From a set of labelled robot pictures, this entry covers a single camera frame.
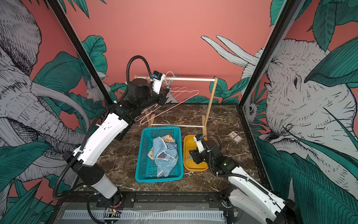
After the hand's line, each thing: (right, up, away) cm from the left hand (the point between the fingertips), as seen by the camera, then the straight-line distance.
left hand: (168, 87), depth 67 cm
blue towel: (-3, -38, +15) cm, 41 cm away
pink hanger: (+3, -1, +23) cm, 24 cm away
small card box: (+45, -29, +31) cm, 62 cm away
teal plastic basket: (-15, -48, +16) cm, 53 cm away
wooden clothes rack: (+24, -16, +41) cm, 50 cm away
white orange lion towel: (-4, -29, +26) cm, 39 cm away
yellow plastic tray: (+12, -33, +24) cm, 43 cm away
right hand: (+12, -33, +11) cm, 37 cm away
